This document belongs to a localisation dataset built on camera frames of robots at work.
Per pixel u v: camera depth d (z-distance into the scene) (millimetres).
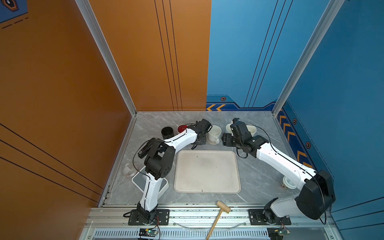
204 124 783
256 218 725
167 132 989
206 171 896
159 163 558
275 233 697
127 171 894
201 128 767
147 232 709
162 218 738
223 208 754
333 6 693
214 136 947
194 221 733
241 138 614
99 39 792
